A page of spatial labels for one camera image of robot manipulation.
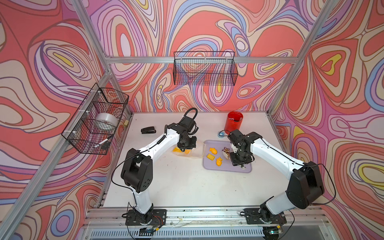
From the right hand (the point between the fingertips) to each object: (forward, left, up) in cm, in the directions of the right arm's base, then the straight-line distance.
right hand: (238, 166), depth 82 cm
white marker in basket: (+5, +70, +19) cm, 73 cm away
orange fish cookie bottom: (+7, +9, -7) cm, 13 cm away
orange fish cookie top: (+15, +12, -7) cm, 20 cm away
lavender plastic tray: (+8, +12, -8) cm, 17 cm away
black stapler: (+32, +56, -3) cm, 65 cm away
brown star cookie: (+14, +3, -6) cm, 16 cm away
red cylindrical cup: (+30, -3, +3) cm, 31 cm away
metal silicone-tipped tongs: (-2, +4, +9) cm, 10 cm away
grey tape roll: (+15, +68, +24) cm, 74 cm away
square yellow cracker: (+11, +14, -8) cm, 19 cm away
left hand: (+12, +24, +3) cm, 27 cm away
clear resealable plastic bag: (+15, +23, -9) cm, 29 cm away
